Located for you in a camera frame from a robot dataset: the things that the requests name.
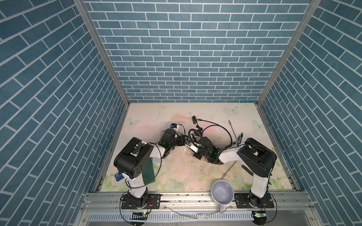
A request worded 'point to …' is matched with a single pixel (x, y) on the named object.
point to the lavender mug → (222, 192)
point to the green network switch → (148, 174)
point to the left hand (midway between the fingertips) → (186, 137)
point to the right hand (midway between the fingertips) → (190, 145)
